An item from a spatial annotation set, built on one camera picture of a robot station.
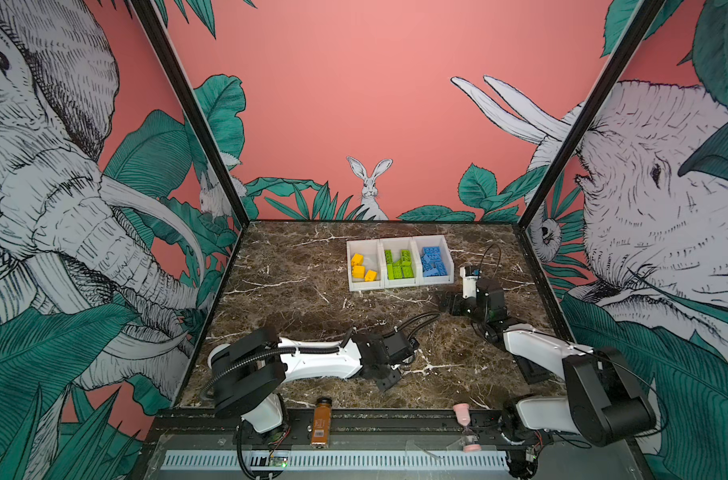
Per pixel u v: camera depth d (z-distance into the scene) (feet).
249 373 1.43
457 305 2.65
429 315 2.17
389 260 3.46
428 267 3.41
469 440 2.39
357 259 3.45
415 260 3.30
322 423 2.35
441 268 3.42
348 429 2.45
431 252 3.61
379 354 2.11
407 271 3.42
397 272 3.39
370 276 3.32
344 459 2.31
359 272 3.33
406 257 3.45
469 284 2.64
